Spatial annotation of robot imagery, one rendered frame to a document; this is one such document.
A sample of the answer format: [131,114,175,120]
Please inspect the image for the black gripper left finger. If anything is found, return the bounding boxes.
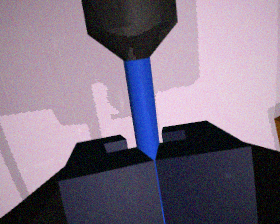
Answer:
[0,166,68,224]

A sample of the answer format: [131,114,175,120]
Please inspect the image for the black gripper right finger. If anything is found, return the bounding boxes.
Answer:
[249,143,280,224]

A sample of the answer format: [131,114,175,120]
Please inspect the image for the orange rectangular block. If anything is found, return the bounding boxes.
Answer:
[274,116,280,143]

